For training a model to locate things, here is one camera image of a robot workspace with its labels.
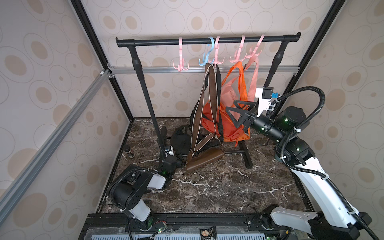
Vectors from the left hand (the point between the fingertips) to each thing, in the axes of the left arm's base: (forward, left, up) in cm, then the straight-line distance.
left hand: (181, 153), depth 93 cm
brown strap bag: (-5, -14, +15) cm, 22 cm away
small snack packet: (-41, -16, -3) cm, 44 cm away
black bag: (+13, +1, -2) cm, 13 cm away
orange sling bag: (+2, -28, +19) cm, 34 cm away
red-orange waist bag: (+9, -15, +19) cm, 26 cm away
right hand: (-7, -23, +46) cm, 52 cm away
